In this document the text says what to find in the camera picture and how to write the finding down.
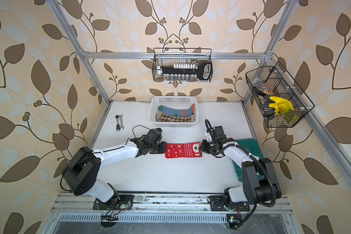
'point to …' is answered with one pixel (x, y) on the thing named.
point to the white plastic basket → (175, 102)
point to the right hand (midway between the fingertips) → (200, 148)
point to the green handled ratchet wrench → (118, 126)
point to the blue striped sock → (178, 112)
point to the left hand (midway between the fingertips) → (165, 146)
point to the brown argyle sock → (163, 117)
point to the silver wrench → (122, 126)
